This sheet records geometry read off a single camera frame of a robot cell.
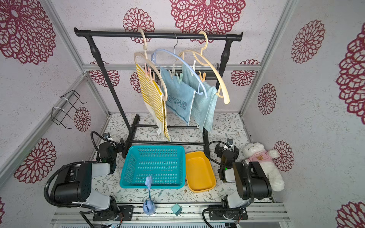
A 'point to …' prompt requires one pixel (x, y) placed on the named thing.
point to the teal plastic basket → (166, 165)
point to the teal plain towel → (203, 109)
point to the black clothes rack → (132, 143)
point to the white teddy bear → (256, 152)
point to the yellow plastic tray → (199, 173)
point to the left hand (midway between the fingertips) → (116, 140)
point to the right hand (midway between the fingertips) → (227, 143)
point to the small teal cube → (176, 209)
